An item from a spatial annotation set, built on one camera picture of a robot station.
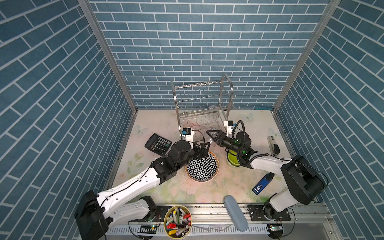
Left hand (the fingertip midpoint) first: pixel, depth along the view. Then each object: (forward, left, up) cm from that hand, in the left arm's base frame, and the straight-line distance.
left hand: (204, 144), depth 73 cm
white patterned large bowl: (-4, -1, -22) cm, 22 cm away
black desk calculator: (+15, +29, -24) cm, 40 cm away
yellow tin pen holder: (-30, +13, -16) cm, 36 cm away
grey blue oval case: (-26, -15, -21) cm, 37 cm away
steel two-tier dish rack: (+41, -1, -12) cm, 42 cm away
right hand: (+8, -1, -1) cm, 8 cm away
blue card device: (-13, -32, -20) cm, 40 cm away
